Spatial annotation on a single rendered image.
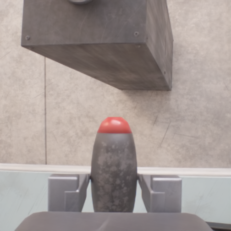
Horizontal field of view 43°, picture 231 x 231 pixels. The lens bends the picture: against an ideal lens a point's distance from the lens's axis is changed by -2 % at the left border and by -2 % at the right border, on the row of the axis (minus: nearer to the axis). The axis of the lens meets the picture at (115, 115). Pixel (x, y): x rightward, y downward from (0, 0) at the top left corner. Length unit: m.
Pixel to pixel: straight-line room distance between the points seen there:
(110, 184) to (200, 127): 1.20
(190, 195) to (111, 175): 0.21
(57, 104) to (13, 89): 0.26
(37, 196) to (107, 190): 0.25
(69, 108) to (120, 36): 0.96
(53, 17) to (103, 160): 0.45
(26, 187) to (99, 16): 0.32
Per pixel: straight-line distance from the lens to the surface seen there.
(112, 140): 0.16
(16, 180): 0.42
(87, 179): 0.16
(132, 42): 0.52
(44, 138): 1.52
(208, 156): 1.36
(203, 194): 0.36
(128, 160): 0.16
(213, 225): 0.36
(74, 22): 0.56
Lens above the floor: 1.35
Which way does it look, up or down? 76 degrees down
